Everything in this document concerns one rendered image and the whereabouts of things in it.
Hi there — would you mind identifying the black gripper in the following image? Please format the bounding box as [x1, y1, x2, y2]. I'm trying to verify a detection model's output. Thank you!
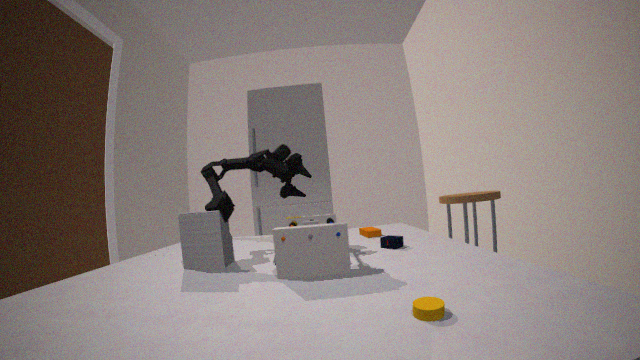
[272, 153, 312, 199]

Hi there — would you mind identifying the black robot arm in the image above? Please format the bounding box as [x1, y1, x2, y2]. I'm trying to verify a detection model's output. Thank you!
[201, 144, 291, 223]

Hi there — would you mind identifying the yellow short cylinder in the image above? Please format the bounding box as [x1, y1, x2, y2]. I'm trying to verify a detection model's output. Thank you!
[412, 296, 445, 322]

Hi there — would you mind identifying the orange rectangular block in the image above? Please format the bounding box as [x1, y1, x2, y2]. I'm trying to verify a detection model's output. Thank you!
[359, 227, 382, 238]

